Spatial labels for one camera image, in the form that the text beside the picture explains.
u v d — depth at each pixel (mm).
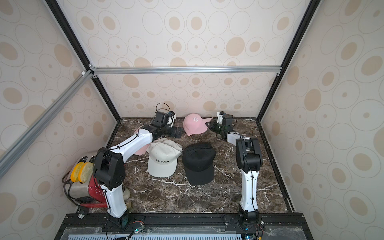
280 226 738
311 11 689
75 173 701
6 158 505
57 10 685
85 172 710
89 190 679
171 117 758
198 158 853
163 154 857
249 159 587
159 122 723
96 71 901
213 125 925
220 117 970
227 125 850
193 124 1085
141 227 714
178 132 832
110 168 495
